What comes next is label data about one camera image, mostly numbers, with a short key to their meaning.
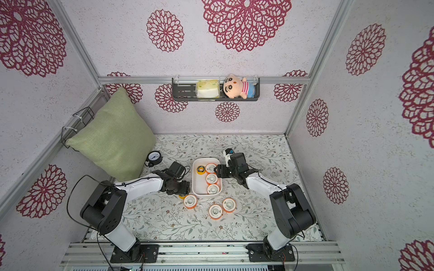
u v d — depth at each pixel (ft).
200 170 3.34
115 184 1.67
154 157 3.46
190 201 2.89
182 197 2.95
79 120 2.55
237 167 2.30
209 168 3.32
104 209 1.51
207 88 2.95
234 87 2.80
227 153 2.69
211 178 3.18
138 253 2.26
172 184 2.30
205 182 3.15
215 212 2.80
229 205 2.87
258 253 2.40
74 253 2.46
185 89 3.27
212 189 3.02
